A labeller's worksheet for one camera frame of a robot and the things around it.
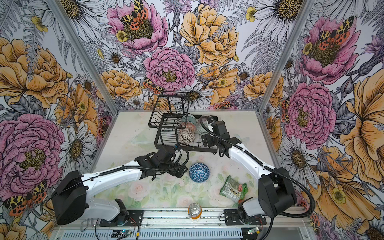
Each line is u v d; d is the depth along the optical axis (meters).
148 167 0.57
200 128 1.06
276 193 0.42
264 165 0.46
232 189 0.80
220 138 0.58
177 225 0.73
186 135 1.03
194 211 0.68
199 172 0.89
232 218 0.74
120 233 0.72
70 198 0.41
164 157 0.64
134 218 0.74
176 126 0.85
